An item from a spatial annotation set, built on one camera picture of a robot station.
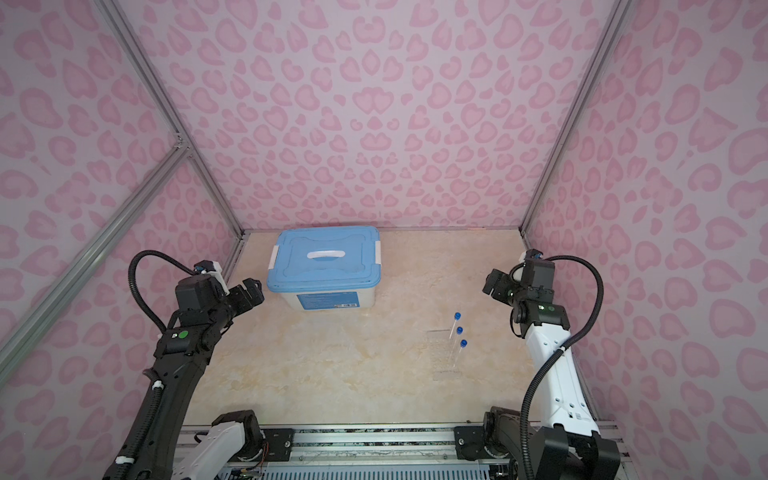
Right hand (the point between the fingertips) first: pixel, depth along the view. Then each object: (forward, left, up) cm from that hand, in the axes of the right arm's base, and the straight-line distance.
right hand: (503, 279), depth 79 cm
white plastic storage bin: (+1, +50, -14) cm, 52 cm away
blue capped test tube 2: (-15, +11, -6) cm, 20 cm away
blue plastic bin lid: (+10, +44, -4) cm, 46 cm away
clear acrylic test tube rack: (-12, +14, -21) cm, 28 cm away
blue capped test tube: (-12, +12, -6) cm, 18 cm away
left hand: (-4, +67, +2) cm, 67 cm away
